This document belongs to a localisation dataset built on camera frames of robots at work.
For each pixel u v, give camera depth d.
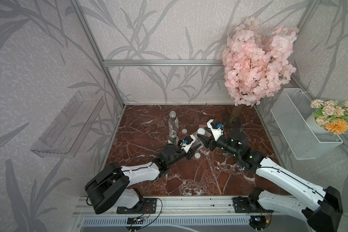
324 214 0.37
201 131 0.69
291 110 0.69
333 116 0.54
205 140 0.63
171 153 0.60
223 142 0.63
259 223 0.75
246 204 0.67
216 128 0.58
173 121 0.94
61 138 0.64
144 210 0.71
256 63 0.63
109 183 0.42
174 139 0.83
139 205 0.64
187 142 0.64
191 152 0.69
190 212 0.73
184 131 1.04
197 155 0.91
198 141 0.71
